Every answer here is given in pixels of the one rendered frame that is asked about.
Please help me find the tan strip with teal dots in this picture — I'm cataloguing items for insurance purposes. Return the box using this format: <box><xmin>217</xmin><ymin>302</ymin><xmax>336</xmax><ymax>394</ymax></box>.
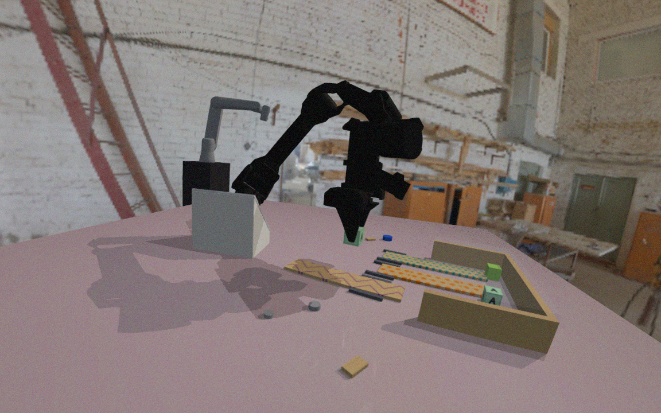
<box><xmin>382</xmin><ymin>251</ymin><xmax>430</xmax><ymax>270</ymax></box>

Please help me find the green letter block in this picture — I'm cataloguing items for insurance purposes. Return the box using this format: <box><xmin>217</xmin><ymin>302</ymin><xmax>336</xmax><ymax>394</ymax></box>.
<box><xmin>343</xmin><ymin>227</ymin><xmax>365</xmax><ymax>246</ymax></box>

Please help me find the tan strip with orange dots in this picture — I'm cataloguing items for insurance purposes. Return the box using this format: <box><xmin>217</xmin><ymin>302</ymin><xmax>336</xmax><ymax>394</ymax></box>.
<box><xmin>377</xmin><ymin>264</ymin><xmax>427</xmax><ymax>286</ymax></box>

